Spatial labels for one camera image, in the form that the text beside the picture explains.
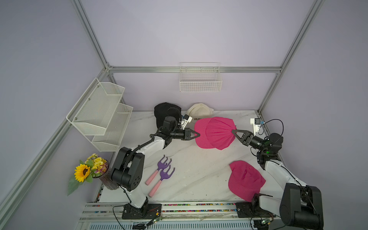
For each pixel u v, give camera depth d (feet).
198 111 3.52
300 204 1.35
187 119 2.57
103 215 2.39
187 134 2.43
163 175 2.82
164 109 3.59
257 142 2.22
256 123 2.26
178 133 2.46
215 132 2.57
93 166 2.09
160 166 2.96
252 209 2.22
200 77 3.14
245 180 2.63
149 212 2.43
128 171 1.53
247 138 2.26
